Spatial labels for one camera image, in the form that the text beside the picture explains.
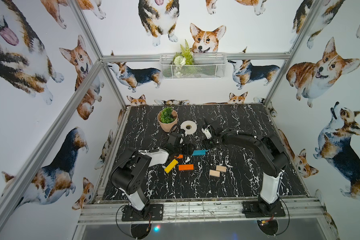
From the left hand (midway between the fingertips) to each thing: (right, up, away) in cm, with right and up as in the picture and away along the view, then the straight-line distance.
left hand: (192, 144), depth 93 cm
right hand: (+7, 0, +2) cm, 8 cm away
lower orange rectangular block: (-4, -12, -5) cm, 14 cm away
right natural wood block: (+17, -13, -5) cm, 22 cm away
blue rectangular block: (+4, -6, +3) cm, 7 cm away
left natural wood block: (+12, -15, -7) cm, 21 cm away
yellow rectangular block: (-13, -12, -4) cm, 18 cm away
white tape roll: (-2, +10, +14) cm, 17 cm away
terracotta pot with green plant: (-16, +16, +2) cm, 23 cm away
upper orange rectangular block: (-7, -5, -10) cm, 13 cm away
